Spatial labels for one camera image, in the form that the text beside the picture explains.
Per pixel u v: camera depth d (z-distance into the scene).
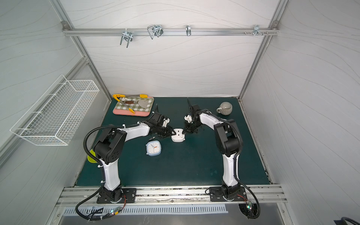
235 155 0.55
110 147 0.51
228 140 0.54
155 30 0.77
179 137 0.93
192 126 0.84
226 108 1.05
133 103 1.15
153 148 0.88
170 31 0.80
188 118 0.93
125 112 1.12
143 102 1.16
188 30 0.78
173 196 0.75
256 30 0.77
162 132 0.84
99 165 0.54
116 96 1.18
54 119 0.68
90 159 0.51
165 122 0.84
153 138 0.96
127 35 0.78
